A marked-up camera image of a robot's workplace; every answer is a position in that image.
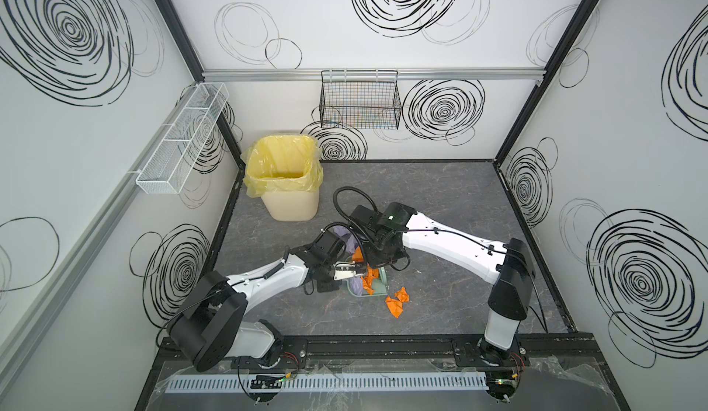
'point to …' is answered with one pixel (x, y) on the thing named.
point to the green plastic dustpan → (380, 286)
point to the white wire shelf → (171, 164)
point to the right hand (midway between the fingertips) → (373, 264)
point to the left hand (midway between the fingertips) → (338, 271)
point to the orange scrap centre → (368, 279)
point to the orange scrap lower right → (395, 305)
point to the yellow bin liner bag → (284, 163)
